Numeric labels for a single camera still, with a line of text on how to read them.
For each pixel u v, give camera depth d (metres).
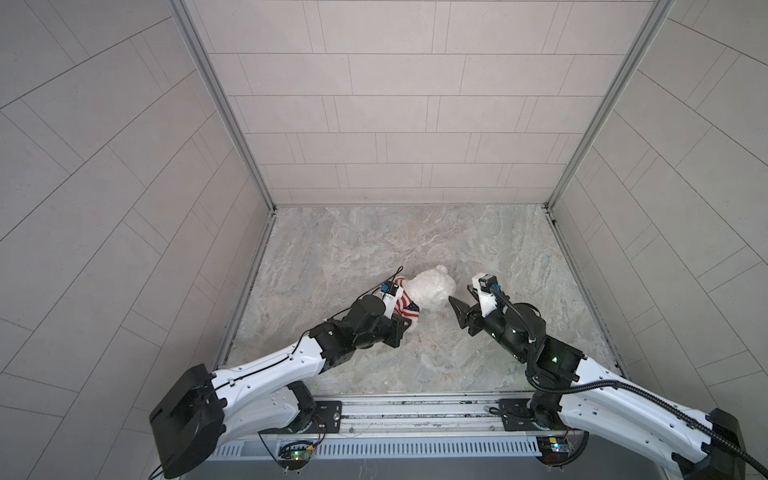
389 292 0.68
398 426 0.71
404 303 0.75
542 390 0.53
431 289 0.75
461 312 0.66
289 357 0.50
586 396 0.51
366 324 0.58
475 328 0.65
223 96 0.85
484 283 0.60
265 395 0.46
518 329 0.53
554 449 0.68
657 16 0.71
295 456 0.65
